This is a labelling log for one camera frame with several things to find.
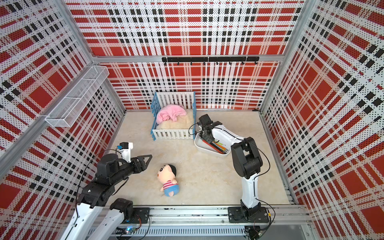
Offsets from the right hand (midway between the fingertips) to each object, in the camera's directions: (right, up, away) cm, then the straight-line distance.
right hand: (215, 133), depth 96 cm
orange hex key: (+3, -9, +3) cm, 10 cm away
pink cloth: (-30, +14, +2) cm, 33 cm away
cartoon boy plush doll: (-28, -22, -17) cm, 39 cm away
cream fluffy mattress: (-20, +7, +5) cm, 22 cm away
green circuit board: (-43, -44, -27) cm, 67 cm away
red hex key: (-1, -9, +2) cm, 9 cm away
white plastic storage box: (0, -1, -35) cm, 35 cm away
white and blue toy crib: (-19, +24, +11) cm, 33 cm away
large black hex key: (+2, -9, +2) cm, 10 cm away
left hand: (-34, -10, -24) cm, 43 cm away
